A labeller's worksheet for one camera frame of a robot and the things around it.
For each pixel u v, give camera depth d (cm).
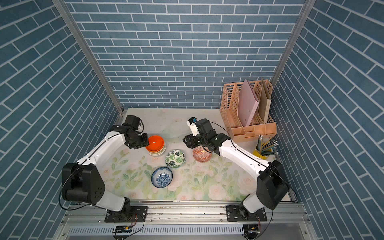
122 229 72
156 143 91
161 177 85
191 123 71
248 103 95
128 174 87
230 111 116
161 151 87
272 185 43
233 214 74
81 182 48
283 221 72
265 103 89
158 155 89
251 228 71
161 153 89
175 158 92
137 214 72
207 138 62
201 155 94
